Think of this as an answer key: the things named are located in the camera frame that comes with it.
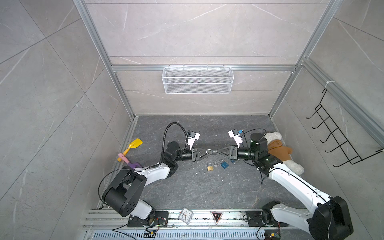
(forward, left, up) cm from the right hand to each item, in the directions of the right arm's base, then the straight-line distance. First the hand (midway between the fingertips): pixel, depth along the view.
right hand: (218, 151), depth 73 cm
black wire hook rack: (-10, -51, +11) cm, 53 cm away
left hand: (-1, +3, +1) cm, 4 cm away
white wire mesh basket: (+52, +9, +7) cm, 54 cm away
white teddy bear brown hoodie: (+11, -40, -16) cm, 44 cm away
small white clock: (-24, +17, -21) cm, 36 cm away
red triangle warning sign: (-24, +1, -23) cm, 33 cm away
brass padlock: (+2, +3, -23) cm, 24 cm away
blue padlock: (+4, -6, -23) cm, 24 cm away
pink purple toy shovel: (+4, +50, -21) cm, 54 cm away
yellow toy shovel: (+19, +54, -21) cm, 61 cm away
